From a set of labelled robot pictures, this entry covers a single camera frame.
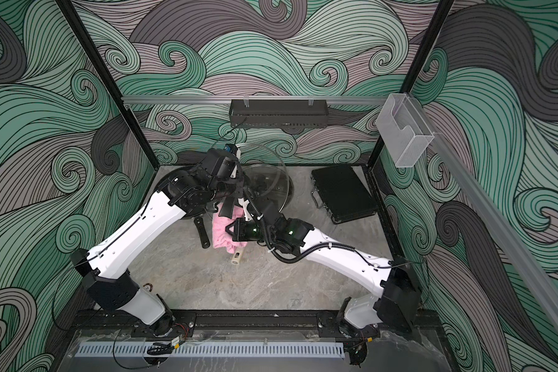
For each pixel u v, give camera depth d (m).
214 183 0.52
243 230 0.61
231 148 0.60
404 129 0.79
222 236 0.66
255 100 0.94
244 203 0.65
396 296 0.38
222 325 0.74
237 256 0.76
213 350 0.70
